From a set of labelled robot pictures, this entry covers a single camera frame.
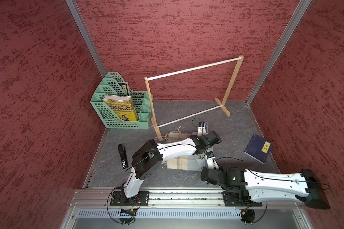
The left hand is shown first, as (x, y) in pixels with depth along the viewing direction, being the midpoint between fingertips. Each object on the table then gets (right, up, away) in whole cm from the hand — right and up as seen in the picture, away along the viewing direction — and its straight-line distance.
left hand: (203, 140), depth 86 cm
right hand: (0, -17, -9) cm, 19 cm away
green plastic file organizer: (-63, +36, +8) cm, 73 cm away
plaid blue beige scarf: (-7, -13, -3) cm, 15 cm away
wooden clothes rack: (+21, +25, +28) cm, 43 cm away
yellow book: (-51, +21, +2) cm, 55 cm away
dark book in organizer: (-57, +39, +23) cm, 73 cm away
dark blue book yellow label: (+38, -6, +6) cm, 39 cm away
